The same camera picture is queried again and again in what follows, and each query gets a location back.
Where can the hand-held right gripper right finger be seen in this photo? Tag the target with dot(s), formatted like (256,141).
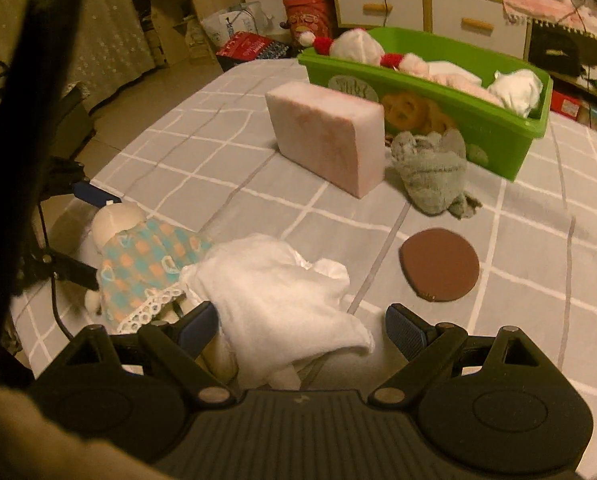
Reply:
(403,331)

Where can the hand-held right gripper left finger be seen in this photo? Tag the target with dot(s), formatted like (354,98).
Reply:
(201,326)

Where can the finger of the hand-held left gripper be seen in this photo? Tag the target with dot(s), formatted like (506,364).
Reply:
(68,266)
(93,194)

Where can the brown round pad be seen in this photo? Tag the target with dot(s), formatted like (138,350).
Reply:
(438,265)

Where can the plush doll checkered dress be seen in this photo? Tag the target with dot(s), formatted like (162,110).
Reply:
(143,265)

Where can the white cloth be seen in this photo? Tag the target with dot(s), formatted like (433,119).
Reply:
(268,285)
(517,91)

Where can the grey plush toy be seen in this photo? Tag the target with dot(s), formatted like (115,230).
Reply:
(431,175)

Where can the pink sponge block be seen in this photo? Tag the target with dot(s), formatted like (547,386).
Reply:
(328,135)

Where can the green plastic bin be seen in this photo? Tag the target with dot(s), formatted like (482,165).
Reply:
(478,130)

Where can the pink plush pig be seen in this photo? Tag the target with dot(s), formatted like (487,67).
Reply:
(461,87)

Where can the white plush toy red outfit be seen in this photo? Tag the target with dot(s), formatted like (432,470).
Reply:
(358,47)

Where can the patterned curtain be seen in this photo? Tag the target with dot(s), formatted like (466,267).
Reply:
(103,35)

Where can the grey checkered sheet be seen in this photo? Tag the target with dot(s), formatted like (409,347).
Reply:
(528,260)

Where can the wooden shelf rack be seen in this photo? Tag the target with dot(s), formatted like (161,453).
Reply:
(178,10)

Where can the white plastic bag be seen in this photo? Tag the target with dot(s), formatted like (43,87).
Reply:
(233,25)

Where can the orange printed bag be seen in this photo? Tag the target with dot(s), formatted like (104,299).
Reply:
(308,20)

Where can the black bag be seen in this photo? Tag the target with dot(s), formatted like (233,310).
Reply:
(553,50)

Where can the wooden shelf cabinet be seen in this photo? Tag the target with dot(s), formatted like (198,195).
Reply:
(427,5)

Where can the pink cloth runner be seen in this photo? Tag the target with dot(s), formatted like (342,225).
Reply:
(543,5)

